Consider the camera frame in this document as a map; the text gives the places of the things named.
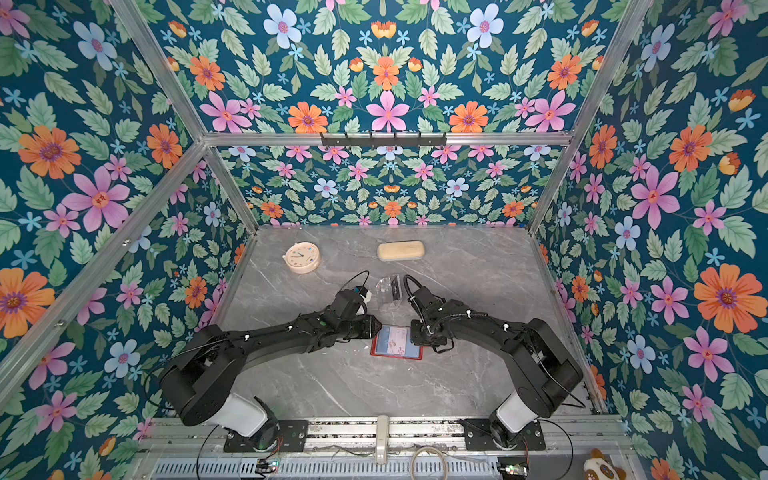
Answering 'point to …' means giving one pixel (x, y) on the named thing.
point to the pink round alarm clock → (302, 257)
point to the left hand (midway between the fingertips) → (385, 322)
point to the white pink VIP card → (397, 340)
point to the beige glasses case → (401, 250)
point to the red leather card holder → (379, 345)
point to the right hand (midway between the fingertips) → (415, 337)
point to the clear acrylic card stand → (388, 290)
